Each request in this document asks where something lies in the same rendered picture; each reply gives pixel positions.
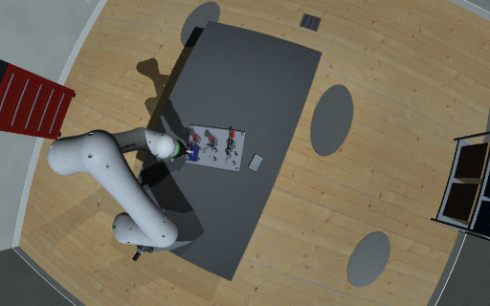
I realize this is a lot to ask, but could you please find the blue rectangular block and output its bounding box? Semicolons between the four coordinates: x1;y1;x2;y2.
189;146;199;162

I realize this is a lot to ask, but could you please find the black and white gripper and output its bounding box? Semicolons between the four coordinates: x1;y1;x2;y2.
180;146;193;157

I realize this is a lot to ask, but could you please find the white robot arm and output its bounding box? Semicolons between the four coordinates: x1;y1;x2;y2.
47;127;184;261

